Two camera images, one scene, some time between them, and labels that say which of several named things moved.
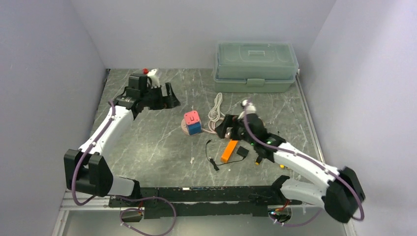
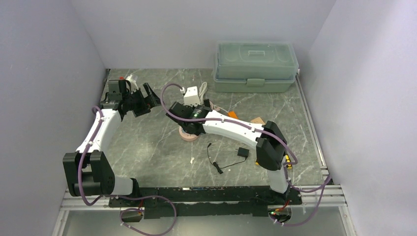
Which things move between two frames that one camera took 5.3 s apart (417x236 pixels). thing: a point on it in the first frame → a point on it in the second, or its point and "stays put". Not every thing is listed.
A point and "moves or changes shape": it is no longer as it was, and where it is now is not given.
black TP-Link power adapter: x=242 y=151 stays put
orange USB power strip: x=228 y=151 moves or changes shape
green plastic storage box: x=254 y=67 stays put
